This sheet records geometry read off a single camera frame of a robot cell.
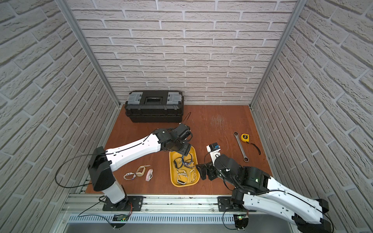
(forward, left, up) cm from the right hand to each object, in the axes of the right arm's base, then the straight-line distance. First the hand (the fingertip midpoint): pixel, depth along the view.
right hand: (205, 163), depth 67 cm
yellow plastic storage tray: (+2, +6, -19) cm, 20 cm away
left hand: (+12, +8, -6) cm, 16 cm away
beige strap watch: (+2, +12, -17) cm, 21 cm away
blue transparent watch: (+7, +10, -16) cm, 20 cm away
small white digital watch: (+2, +40, -18) cm, 44 cm away
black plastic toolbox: (+42, +29, -2) cm, 51 cm away
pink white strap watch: (+2, +31, -18) cm, 36 cm away
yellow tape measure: (+23, -32, -18) cm, 44 cm away
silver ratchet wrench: (+9, -28, -21) cm, 36 cm away
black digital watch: (+8, +17, -17) cm, 25 cm away
